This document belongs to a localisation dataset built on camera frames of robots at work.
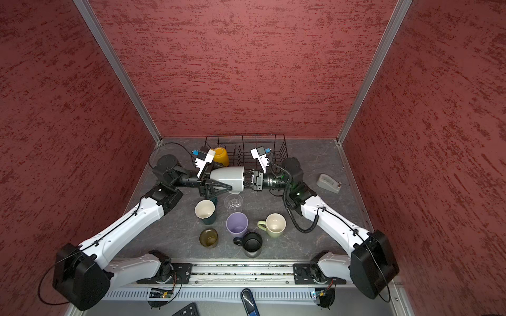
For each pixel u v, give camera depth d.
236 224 0.82
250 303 0.64
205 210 0.85
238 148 1.11
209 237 0.82
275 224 0.85
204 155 0.55
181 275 0.74
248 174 0.64
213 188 0.58
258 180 0.59
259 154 0.63
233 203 0.88
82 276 0.38
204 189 0.56
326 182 0.97
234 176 0.58
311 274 0.67
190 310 0.67
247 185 0.63
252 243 0.81
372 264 0.40
